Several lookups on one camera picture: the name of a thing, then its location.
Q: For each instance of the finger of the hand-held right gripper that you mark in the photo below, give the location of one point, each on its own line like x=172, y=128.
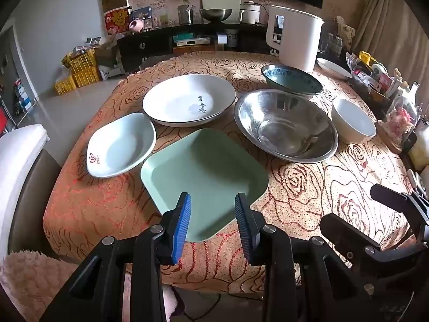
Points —
x=395, y=198
x=345, y=238

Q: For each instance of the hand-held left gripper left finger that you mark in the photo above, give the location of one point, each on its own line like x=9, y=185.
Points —
x=181, y=231

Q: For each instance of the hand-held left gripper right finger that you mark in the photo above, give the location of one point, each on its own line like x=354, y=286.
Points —
x=243, y=231

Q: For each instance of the small white bowl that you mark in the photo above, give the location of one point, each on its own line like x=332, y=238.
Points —
x=352, y=118

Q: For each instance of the large stainless steel bowl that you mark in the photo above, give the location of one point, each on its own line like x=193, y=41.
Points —
x=285, y=124

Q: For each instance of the blue patterned ceramic bowl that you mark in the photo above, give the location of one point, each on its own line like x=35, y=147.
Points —
x=291, y=77

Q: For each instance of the rose patterned tablecloth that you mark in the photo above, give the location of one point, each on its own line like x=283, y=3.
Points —
x=308, y=187

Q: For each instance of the green square plate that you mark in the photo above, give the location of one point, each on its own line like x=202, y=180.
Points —
x=201, y=171

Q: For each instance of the glass dome with flowers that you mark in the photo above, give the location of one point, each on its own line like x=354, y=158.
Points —
x=400, y=120

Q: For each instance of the white oval dish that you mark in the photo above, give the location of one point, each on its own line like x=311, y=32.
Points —
x=117, y=147

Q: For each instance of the tray of condiments and packets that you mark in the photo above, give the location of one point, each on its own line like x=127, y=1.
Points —
x=372, y=77

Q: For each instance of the large white round plate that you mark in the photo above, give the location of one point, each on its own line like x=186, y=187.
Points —
x=181, y=98

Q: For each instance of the white shallow plate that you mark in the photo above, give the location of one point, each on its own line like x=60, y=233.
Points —
x=331, y=66

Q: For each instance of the pink fluffy blanket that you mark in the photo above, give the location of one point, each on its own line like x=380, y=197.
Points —
x=30, y=281

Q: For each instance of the white plastic basket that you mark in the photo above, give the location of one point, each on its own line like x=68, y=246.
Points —
x=110, y=72

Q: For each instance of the white cushioned chair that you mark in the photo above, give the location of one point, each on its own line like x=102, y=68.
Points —
x=20, y=161

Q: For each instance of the yellow plastic crate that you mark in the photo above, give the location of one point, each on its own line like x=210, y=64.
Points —
x=83, y=61
x=86, y=77
x=65, y=86

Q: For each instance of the beige curtain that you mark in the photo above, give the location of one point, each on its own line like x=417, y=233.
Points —
x=388, y=16

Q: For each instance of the wooden box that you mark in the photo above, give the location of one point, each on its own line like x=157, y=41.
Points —
x=191, y=49

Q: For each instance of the white tall appliance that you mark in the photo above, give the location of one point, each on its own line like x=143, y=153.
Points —
x=295, y=40

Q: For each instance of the black sideboard cabinet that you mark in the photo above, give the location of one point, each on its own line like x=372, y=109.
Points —
x=150, y=45

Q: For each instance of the stack of books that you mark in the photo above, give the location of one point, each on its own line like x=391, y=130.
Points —
x=191, y=39

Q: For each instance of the cardboard box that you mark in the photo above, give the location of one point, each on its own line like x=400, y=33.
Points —
x=106, y=53

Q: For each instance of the small white box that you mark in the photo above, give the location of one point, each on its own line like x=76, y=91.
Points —
x=222, y=38

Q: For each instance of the red chair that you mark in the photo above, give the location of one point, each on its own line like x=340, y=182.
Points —
x=2, y=122

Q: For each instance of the shelf with boxes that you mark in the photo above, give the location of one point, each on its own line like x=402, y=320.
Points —
x=21, y=95

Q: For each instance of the pink small pot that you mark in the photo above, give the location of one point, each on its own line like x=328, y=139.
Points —
x=135, y=26

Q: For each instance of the steel mixing bowl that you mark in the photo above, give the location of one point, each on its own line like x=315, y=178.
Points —
x=216, y=14

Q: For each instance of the red gift box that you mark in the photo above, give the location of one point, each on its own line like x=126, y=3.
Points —
x=116, y=20

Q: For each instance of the blue printed box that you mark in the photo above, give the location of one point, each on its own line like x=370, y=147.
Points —
x=141, y=13

